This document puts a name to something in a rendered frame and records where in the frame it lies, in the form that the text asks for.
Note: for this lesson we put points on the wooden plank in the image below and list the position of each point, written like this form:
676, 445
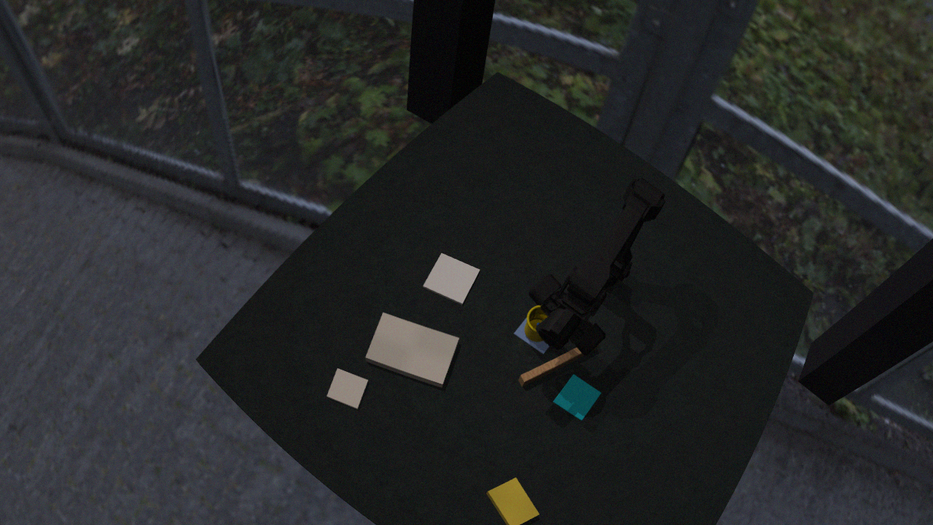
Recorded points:
550, 367

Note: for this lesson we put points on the yellow block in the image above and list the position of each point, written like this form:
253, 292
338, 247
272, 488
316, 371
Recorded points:
512, 503

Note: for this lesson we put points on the olive yellow cup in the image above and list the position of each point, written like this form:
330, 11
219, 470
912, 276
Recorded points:
535, 315

